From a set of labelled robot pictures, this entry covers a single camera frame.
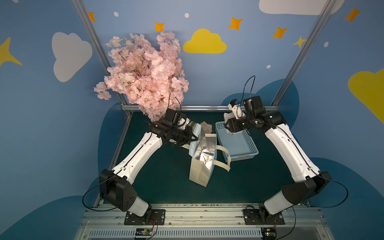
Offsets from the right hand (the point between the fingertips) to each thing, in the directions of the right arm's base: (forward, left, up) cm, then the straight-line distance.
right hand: (231, 122), depth 77 cm
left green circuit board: (-47, +42, -30) cm, 70 cm away
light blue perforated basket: (+4, -11, -28) cm, 31 cm away
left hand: (-8, +17, -3) cm, 19 cm away
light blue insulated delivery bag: (-2, +14, -29) cm, 32 cm away
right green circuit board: (-44, -21, -33) cm, 58 cm away
